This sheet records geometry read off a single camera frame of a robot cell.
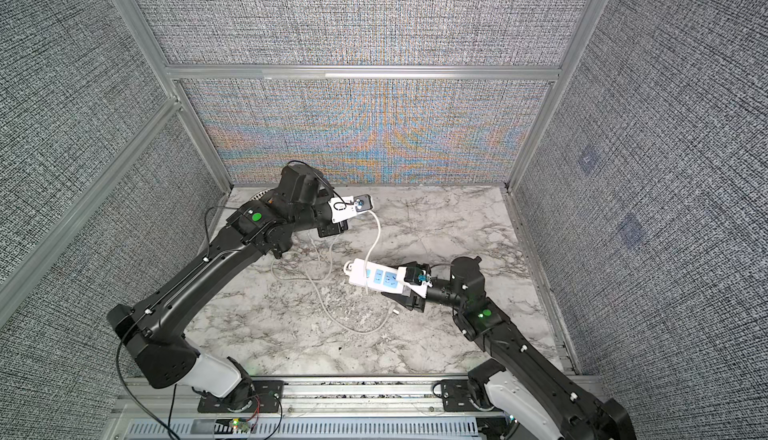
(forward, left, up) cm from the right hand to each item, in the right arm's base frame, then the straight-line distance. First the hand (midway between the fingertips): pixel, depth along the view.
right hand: (389, 270), depth 71 cm
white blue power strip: (-2, +2, +1) cm, 4 cm away
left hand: (+13, +8, +11) cm, 19 cm away
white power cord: (+14, +19, -24) cm, 34 cm away
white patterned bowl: (+43, +49, -21) cm, 68 cm away
